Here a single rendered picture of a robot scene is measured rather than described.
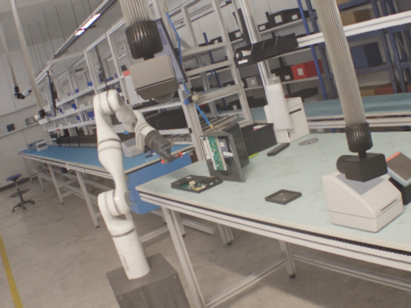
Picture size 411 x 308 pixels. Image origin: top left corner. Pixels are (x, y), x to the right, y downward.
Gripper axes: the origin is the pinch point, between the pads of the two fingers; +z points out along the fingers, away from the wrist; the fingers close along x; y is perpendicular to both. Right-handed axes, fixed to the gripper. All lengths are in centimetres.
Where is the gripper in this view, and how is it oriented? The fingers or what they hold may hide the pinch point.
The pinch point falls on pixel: (170, 160)
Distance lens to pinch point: 176.0
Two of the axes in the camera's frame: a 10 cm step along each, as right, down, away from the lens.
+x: -0.5, 8.2, 5.8
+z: 6.2, 4.8, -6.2
